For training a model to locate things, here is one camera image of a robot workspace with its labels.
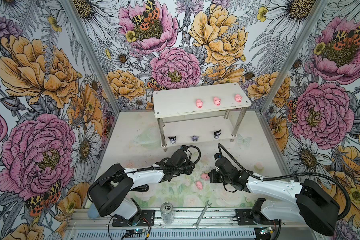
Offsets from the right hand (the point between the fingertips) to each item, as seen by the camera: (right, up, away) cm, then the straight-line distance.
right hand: (209, 179), depth 84 cm
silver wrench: (-2, -11, -6) cm, 13 cm away
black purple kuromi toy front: (-7, +22, +10) cm, 25 cm away
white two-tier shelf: (-9, +35, -9) cm, 38 cm away
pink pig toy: (-6, -2, -1) cm, 7 cm away
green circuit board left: (-35, -19, -13) cm, 42 cm away
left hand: (-10, +5, +3) cm, 12 cm away
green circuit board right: (+25, -19, -13) cm, 34 cm away
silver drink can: (-21, -6, -20) cm, 30 cm away
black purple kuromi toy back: (+6, +25, +10) cm, 27 cm away
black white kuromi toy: (-21, +22, +7) cm, 31 cm away
